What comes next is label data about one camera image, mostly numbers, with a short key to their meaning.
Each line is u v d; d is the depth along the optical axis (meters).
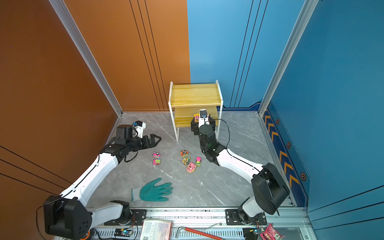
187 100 0.81
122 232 0.71
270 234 0.68
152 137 0.73
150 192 0.80
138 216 0.74
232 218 0.72
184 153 0.94
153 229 0.67
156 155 0.94
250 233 0.71
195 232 0.70
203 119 0.65
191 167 0.87
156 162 0.89
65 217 0.39
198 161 0.91
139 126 0.73
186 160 0.91
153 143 0.71
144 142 0.71
